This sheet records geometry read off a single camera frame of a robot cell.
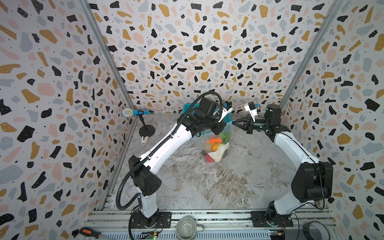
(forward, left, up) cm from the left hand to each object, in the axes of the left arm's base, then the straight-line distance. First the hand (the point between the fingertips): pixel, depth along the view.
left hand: (225, 120), depth 72 cm
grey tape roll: (-43, -37, -30) cm, 64 cm away
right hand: (+1, -4, -2) cm, 5 cm away
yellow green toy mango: (-1, +4, -24) cm, 24 cm away
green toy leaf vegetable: (-1, -2, -13) cm, 13 cm away
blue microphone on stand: (+20, +52, -32) cm, 64 cm away
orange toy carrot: (-3, +2, -13) cm, 14 cm away
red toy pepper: (-6, +7, -28) cm, 29 cm away
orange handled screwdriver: (-41, +63, -31) cm, 81 cm away
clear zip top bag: (+2, +8, -28) cm, 29 cm away
